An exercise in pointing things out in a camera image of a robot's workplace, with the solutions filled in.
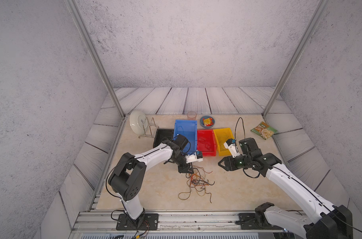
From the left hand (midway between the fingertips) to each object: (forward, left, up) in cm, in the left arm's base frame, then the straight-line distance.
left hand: (193, 170), depth 84 cm
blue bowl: (+40, -9, -3) cm, 41 cm away
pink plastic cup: (+45, -1, -1) cm, 45 cm away
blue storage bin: (+33, +2, -3) cm, 33 cm away
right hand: (-1, -15, +9) cm, 17 cm away
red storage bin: (+23, -10, -6) cm, 26 cm away
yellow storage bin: (+26, -22, -3) cm, 34 cm away
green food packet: (+31, -53, -5) cm, 62 cm away
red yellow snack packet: (+39, -13, -2) cm, 41 cm away
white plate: (+29, +34, +9) cm, 46 cm away
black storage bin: (+30, +20, -5) cm, 36 cm away
